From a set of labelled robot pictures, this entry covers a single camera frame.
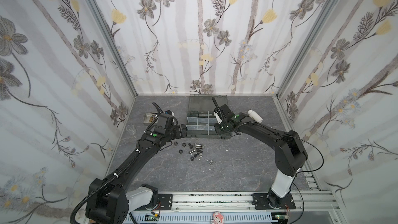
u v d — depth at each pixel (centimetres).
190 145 93
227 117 70
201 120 101
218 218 67
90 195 38
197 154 90
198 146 92
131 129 96
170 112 76
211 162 86
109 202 39
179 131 73
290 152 48
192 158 88
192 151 91
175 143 93
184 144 94
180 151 91
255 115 105
